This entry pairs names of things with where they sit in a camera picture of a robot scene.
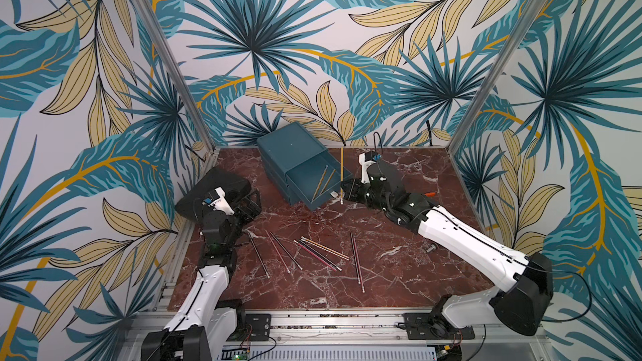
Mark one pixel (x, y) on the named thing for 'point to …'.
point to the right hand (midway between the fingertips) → (340, 183)
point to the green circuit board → (240, 357)
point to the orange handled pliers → (430, 194)
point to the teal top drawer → (312, 183)
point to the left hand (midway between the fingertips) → (251, 199)
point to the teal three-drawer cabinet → (285, 148)
